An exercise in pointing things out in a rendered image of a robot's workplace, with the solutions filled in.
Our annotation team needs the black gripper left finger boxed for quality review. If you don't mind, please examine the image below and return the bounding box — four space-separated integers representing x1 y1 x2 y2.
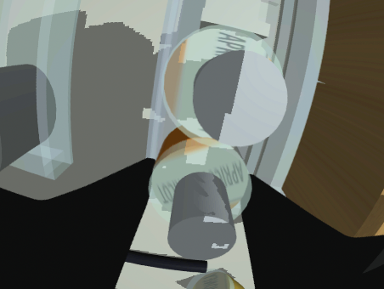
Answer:
0 158 155 289

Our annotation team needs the wooden block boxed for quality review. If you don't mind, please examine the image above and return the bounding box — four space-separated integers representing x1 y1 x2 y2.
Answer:
318 0 384 99
281 82 384 237

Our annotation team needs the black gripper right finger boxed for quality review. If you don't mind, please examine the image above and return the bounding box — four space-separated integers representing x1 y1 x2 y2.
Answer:
241 174 384 289

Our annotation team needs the grey cylinder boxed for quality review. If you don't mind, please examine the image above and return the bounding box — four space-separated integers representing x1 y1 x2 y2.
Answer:
0 63 40 172

